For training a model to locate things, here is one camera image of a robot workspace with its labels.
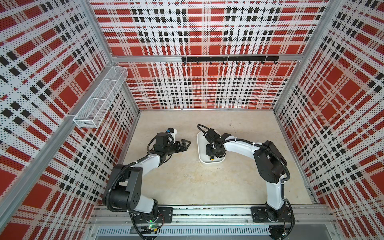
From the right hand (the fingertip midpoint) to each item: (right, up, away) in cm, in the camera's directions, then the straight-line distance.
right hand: (210, 153), depth 93 cm
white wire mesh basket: (-74, +26, 0) cm, 79 cm away
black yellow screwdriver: (+1, -2, -2) cm, 3 cm away
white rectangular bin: (-5, +6, +4) cm, 9 cm away
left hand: (-16, +5, -3) cm, 17 cm away
